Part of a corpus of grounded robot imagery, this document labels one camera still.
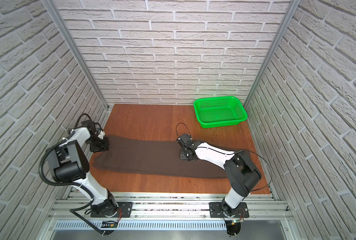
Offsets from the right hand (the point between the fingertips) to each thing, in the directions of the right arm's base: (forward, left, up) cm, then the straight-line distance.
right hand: (185, 154), depth 89 cm
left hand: (+9, +50, +1) cm, 51 cm away
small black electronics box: (-31, +41, -7) cm, 52 cm away
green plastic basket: (+37, -31, -4) cm, 49 cm away
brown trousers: (+3, +21, -7) cm, 22 cm away
